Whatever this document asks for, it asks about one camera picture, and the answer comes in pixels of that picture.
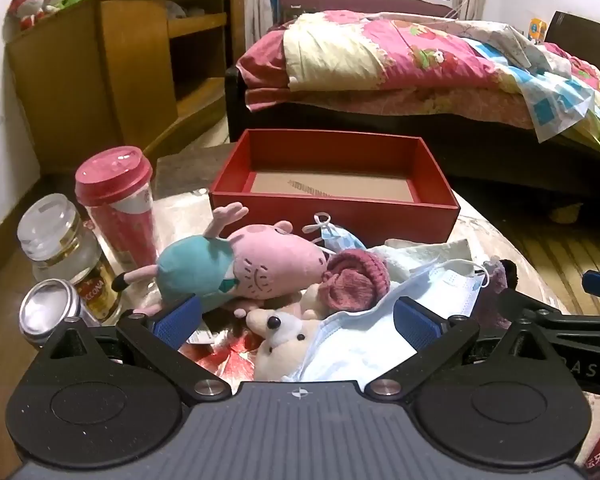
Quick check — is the brown wooden cabinet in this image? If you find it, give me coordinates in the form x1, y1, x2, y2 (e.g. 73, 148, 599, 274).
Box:
5, 0, 248, 176

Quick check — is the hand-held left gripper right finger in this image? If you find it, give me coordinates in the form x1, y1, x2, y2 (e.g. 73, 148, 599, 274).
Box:
362, 296, 556, 403

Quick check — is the purple soft toy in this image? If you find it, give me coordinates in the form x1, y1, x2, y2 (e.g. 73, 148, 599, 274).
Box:
472, 256, 519, 331

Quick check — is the pink knitted hat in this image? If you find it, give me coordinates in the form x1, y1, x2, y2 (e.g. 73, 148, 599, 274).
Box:
320, 249, 391, 319

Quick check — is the red lidded plastic cup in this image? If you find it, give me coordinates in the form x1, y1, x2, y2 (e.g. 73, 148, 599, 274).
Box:
75, 146, 159, 272

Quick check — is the blue checked white cloth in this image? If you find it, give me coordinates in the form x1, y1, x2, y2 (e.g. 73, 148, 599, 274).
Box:
472, 25, 597, 144

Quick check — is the red cardboard box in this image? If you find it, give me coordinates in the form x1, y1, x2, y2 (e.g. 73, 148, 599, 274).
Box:
209, 128, 462, 246

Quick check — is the small beige object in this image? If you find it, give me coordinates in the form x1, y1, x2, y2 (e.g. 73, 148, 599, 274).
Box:
550, 202, 584, 224

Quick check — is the glass jar with clear lid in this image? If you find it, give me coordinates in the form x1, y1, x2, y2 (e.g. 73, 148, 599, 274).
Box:
17, 193, 123, 326

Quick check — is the pale window curtain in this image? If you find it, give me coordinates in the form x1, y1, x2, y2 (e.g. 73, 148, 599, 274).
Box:
235, 0, 306, 47

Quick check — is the silver metal can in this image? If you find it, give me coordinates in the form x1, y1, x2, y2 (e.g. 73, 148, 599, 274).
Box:
19, 280, 101, 349

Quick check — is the white mouse plush toy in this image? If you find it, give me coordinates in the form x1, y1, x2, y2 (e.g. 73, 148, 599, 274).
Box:
235, 285, 331, 384

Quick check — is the pale mint cloth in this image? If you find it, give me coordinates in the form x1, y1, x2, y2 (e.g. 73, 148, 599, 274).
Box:
380, 237, 474, 282

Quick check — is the grey cloth in cabinet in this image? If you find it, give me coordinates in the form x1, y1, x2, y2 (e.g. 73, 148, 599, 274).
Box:
165, 0, 206, 20

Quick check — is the pink floral quilt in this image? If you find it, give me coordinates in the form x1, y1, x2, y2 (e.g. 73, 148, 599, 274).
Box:
236, 10, 600, 157

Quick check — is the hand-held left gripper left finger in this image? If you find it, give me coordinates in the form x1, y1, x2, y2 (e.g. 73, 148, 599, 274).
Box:
44, 294, 231, 403

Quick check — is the pink pig plush toy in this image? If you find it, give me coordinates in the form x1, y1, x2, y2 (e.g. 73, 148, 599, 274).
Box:
112, 202, 331, 317

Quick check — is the red printed wrapper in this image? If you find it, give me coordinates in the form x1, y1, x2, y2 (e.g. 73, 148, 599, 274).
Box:
180, 331, 262, 396

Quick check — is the light blue face mask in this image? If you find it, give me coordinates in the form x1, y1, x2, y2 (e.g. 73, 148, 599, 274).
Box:
290, 259, 491, 384

